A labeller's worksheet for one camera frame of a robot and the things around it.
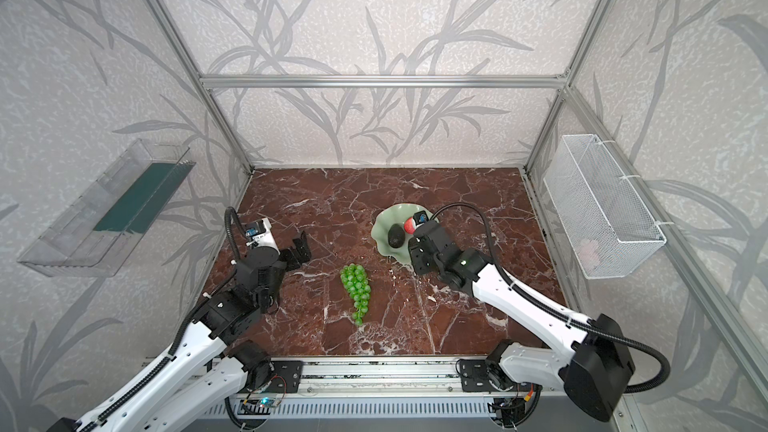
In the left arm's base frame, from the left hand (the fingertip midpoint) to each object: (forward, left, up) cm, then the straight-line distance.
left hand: (296, 228), depth 76 cm
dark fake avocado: (+9, -26, -19) cm, 33 cm away
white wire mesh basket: (-7, -69, +14) cm, 71 cm away
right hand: (0, -32, -6) cm, 32 cm away
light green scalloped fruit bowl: (+18, -25, -18) cm, 36 cm away
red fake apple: (+13, -30, -19) cm, 38 cm away
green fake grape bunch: (-6, -14, -18) cm, 24 cm away
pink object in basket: (-7, -73, 0) cm, 74 cm away
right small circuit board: (-37, -55, -23) cm, 70 cm away
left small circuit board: (-36, +5, -21) cm, 42 cm away
